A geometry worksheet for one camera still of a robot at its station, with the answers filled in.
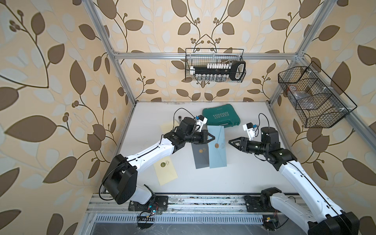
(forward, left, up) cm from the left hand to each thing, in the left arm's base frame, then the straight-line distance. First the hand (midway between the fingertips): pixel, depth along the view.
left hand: (213, 136), depth 74 cm
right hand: (-2, -9, -3) cm, 10 cm away
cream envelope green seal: (-10, +27, -24) cm, 37 cm away
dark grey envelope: (+1, +5, -23) cm, 23 cm away
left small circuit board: (-35, +33, -21) cm, 52 cm away
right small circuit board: (-34, -29, -25) cm, 51 cm away
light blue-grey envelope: (-4, -2, -5) cm, 7 cm away
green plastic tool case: (+28, -12, -17) cm, 35 cm away
